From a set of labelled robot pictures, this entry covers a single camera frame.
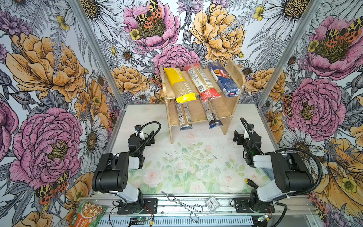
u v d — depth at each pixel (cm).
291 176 46
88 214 70
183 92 64
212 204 74
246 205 74
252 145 72
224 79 69
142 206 68
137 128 80
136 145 72
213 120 80
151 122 78
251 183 81
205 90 65
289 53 90
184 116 83
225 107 92
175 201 76
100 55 90
